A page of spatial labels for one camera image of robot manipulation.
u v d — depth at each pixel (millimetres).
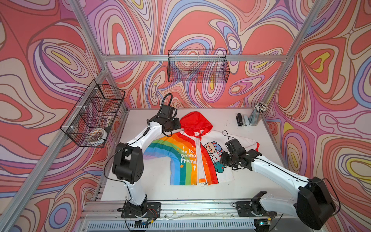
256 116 1011
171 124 822
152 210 730
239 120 1083
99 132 720
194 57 866
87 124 735
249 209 730
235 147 655
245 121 1079
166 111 709
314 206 403
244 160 593
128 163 475
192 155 933
